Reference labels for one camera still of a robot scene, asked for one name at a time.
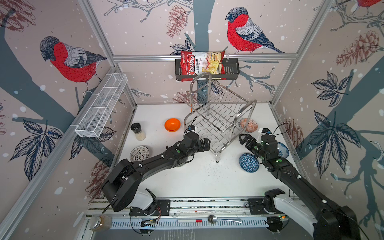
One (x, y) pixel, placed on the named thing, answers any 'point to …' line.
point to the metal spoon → (212, 219)
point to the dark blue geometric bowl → (248, 162)
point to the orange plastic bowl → (172, 125)
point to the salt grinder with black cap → (140, 135)
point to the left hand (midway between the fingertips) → (205, 142)
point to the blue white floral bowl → (283, 151)
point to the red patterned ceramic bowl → (252, 126)
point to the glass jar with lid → (100, 223)
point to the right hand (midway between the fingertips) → (242, 140)
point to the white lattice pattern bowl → (139, 153)
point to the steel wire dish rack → (217, 118)
